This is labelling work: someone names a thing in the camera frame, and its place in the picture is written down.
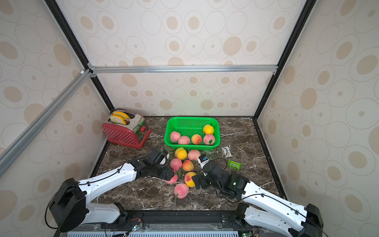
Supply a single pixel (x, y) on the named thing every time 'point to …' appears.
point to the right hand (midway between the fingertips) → (198, 177)
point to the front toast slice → (117, 119)
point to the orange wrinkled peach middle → (188, 165)
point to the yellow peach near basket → (180, 153)
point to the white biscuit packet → (226, 151)
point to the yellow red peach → (188, 179)
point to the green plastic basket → (189, 126)
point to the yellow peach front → (208, 129)
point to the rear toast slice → (121, 114)
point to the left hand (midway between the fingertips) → (171, 173)
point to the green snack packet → (236, 165)
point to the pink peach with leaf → (172, 180)
